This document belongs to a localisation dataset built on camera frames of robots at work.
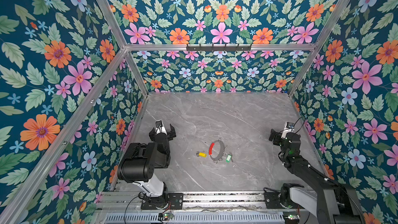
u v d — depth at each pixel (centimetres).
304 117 108
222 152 90
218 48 95
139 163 47
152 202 68
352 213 40
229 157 88
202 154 89
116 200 75
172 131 86
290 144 66
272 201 73
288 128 75
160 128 77
